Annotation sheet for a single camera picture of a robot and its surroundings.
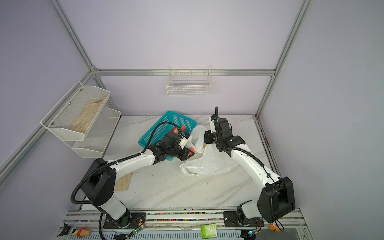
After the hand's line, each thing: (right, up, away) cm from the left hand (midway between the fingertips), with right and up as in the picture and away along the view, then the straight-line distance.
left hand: (191, 153), depth 85 cm
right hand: (+7, +12, -3) cm, 14 cm away
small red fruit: (-7, +14, +24) cm, 28 cm away
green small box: (+9, -34, -15) cm, 39 cm away
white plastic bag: (+9, -3, -5) cm, 11 cm away
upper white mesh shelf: (-61, +20, -10) cm, 65 cm away
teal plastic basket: (-5, +18, +23) cm, 30 cm away
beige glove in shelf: (-56, +25, -3) cm, 62 cm away
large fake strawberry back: (-12, +13, +21) cm, 28 cm away
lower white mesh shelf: (-60, +4, +6) cm, 60 cm away
